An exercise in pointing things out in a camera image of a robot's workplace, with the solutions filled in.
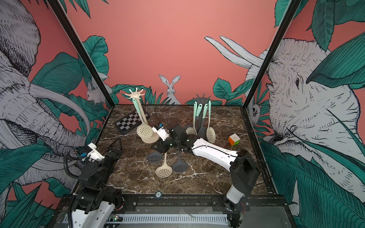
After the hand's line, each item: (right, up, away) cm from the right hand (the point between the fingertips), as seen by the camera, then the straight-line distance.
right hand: (153, 143), depth 74 cm
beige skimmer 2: (+5, -18, +9) cm, 21 cm away
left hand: (-15, +3, -6) cm, 16 cm away
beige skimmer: (-9, +5, +14) cm, 17 cm away
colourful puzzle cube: (+50, -1, +21) cm, 54 cm away
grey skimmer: (-3, -11, +16) cm, 20 cm away
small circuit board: (-19, -37, -4) cm, 41 cm away
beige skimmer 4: (+33, +5, +15) cm, 37 cm away
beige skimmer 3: (+21, +6, +11) cm, 25 cm away
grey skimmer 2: (+14, -16, +12) cm, 25 cm away
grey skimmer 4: (+29, +3, +9) cm, 30 cm away
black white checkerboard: (-25, +11, +30) cm, 41 cm away
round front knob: (+2, -29, +3) cm, 29 cm away
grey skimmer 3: (+24, +17, -4) cm, 30 cm away
